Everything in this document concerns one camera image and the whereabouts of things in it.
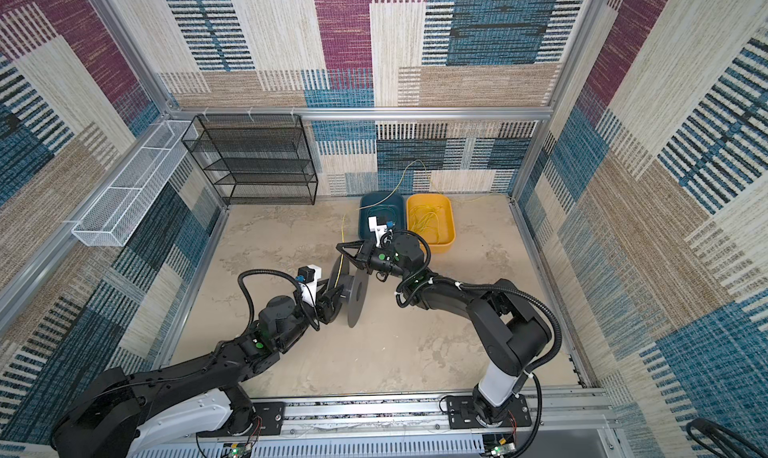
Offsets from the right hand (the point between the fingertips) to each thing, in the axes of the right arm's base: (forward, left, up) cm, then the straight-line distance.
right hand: (335, 252), depth 76 cm
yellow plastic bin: (+29, -29, -21) cm, 47 cm away
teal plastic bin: (+40, -14, -25) cm, 49 cm away
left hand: (-4, 0, -7) cm, 8 cm away
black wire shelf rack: (+46, +34, -6) cm, 57 cm away
